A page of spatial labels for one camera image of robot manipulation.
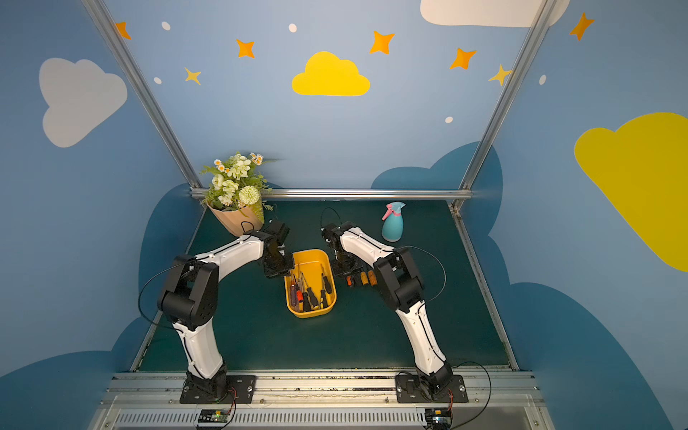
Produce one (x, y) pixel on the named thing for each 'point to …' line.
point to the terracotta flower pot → (236, 222)
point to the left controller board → (213, 417)
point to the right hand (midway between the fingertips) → (349, 274)
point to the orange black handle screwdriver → (349, 280)
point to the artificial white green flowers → (236, 183)
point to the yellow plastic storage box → (311, 287)
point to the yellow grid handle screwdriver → (364, 278)
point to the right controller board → (438, 418)
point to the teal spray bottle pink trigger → (392, 224)
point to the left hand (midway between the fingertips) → (291, 269)
